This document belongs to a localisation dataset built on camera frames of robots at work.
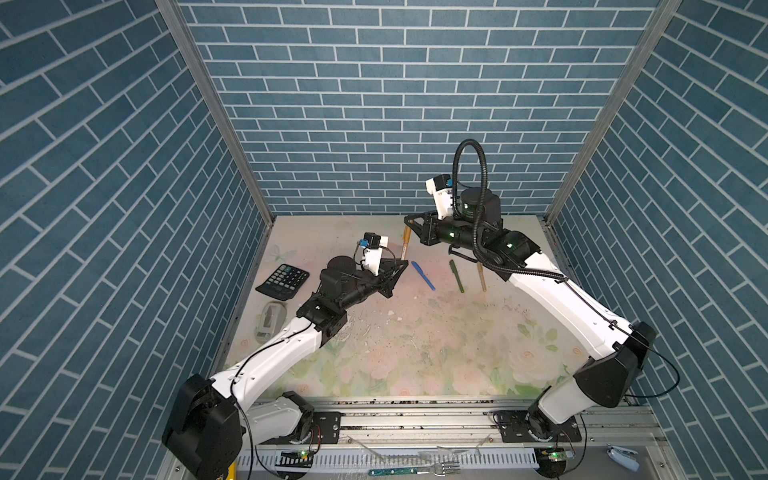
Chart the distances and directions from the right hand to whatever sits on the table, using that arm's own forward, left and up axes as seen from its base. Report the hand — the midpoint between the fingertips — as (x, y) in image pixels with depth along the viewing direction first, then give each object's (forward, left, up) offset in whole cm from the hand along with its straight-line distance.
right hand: (402, 218), depth 69 cm
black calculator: (+2, +40, -35) cm, 53 cm away
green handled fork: (-44, -12, -37) cm, 59 cm away
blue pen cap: (+14, -4, -38) cm, 41 cm away
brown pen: (-5, -1, -7) cm, 8 cm away
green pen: (+12, -18, -38) cm, 44 cm away
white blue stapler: (-38, -55, -38) cm, 77 cm away
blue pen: (+9, -8, -38) cm, 40 cm away
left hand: (-6, -1, -10) cm, 11 cm away
